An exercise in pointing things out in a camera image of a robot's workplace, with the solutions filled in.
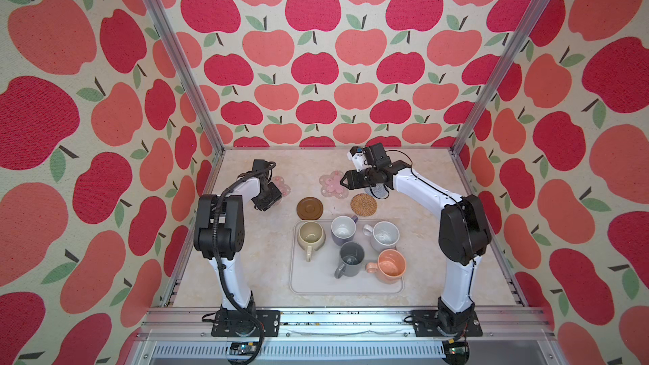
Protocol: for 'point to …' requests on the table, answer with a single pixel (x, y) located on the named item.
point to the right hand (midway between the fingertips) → (350, 179)
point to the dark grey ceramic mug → (351, 256)
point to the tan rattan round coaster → (363, 204)
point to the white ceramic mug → (384, 235)
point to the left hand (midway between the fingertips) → (280, 199)
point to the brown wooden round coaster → (309, 208)
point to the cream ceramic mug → (311, 236)
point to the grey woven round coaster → (379, 190)
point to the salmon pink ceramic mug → (390, 267)
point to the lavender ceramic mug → (343, 228)
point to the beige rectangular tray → (317, 276)
